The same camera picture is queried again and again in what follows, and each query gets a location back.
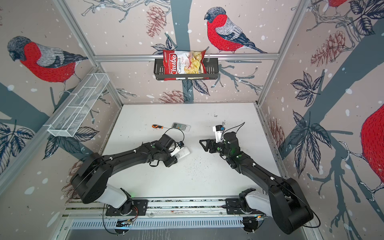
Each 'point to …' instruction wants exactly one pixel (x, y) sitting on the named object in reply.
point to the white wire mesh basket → (76, 106)
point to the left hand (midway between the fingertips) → (173, 157)
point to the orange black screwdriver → (157, 126)
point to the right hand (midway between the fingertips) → (201, 144)
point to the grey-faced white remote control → (183, 127)
